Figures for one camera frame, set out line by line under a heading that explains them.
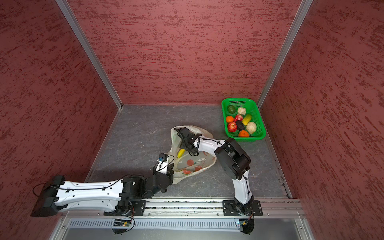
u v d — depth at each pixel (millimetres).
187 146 706
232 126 999
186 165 881
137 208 742
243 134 984
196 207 757
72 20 748
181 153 917
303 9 721
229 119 1069
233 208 740
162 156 632
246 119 1063
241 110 1100
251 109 1106
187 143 741
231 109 1134
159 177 541
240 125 1025
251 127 1006
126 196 515
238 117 1076
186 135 759
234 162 540
